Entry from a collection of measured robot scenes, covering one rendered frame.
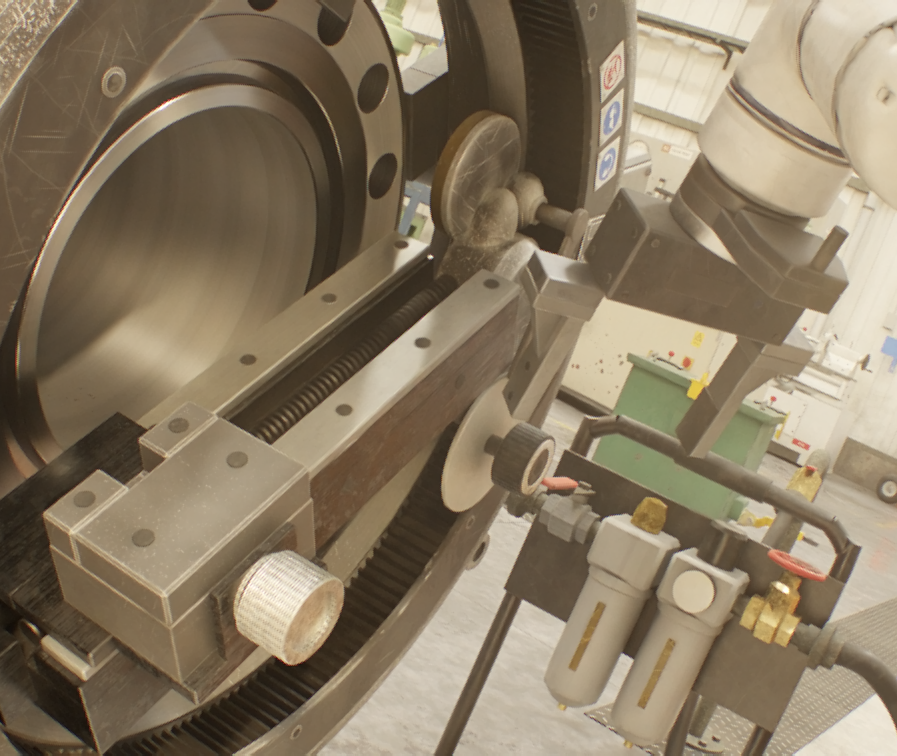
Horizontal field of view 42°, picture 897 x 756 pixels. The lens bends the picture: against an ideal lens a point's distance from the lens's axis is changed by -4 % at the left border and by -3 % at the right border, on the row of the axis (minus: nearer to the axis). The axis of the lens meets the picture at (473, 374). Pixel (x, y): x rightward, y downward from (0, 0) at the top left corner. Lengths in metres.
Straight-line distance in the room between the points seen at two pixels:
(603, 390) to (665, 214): 6.20
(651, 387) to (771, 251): 3.38
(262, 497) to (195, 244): 0.40
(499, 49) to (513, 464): 0.29
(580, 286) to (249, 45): 0.24
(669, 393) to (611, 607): 2.60
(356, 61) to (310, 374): 0.21
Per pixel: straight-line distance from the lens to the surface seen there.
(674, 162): 7.78
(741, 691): 1.49
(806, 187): 0.67
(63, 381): 0.89
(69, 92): 0.45
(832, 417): 10.08
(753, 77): 0.66
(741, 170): 0.66
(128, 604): 0.53
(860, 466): 11.37
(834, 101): 0.55
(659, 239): 0.67
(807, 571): 1.38
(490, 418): 0.86
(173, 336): 0.90
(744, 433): 3.95
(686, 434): 0.81
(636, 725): 1.45
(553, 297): 0.68
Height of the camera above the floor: 0.70
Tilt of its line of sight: 6 degrees down
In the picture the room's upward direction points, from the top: 23 degrees clockwise
